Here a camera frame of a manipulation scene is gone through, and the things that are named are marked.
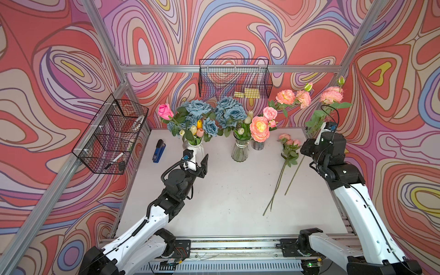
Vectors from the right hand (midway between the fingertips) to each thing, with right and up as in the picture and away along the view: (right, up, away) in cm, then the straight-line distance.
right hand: (308, 144), depth 71 cm
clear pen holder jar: (-14, -1, +34) cm, 37 cm away
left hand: (-45, -4, +1) cm, 45 cm away
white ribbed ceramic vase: (-48, -3, +13) cm, 50 cm away
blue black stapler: (-76, -3, +37) cm, 85 cm away
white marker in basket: (-83, -7, +2) cm, 84 cm away
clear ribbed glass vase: (-26, -4, +28) cm, 39 cm away
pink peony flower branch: (+3, -7, +29) cm, 30 cm away
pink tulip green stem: (-46, +5, +2) cm, 47 cm away
